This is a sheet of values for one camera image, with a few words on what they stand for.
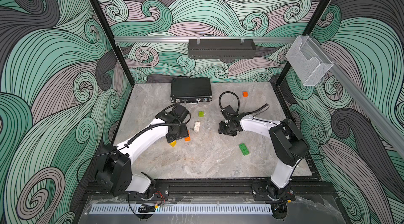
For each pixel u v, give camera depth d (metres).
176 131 0.68
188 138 0.91
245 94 1.14
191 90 1.21
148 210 0.72
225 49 0.95
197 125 0.95
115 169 0.41
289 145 0.48
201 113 1.04
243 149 0.86
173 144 0.89
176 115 0.64
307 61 0.80
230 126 0.73
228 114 0.76
